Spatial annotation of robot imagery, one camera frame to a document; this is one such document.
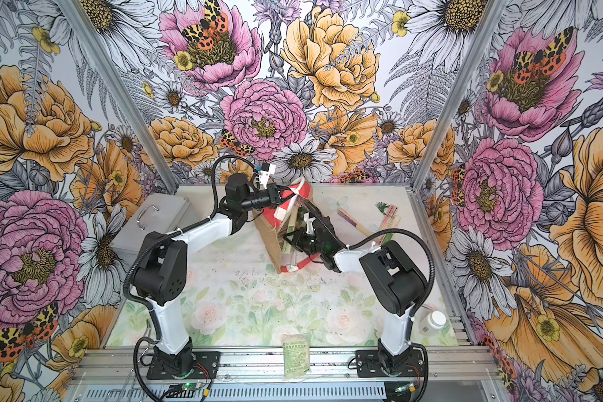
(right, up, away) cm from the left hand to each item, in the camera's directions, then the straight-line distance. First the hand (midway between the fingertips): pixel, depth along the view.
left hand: (297, 195), depth 84 cm
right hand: (-5, -16, +7) cm, 18 cm away
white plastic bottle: (+40, -37, -11) cm, 55 cm away
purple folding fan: (+23, -10, +24) cm, 34 cm away
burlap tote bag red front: (-7, -8, -4) cm, 12 cm away
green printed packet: (0, -46, -11) cm, 48 cm away
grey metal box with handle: (-50, -6, +8) cm, 51 cm away
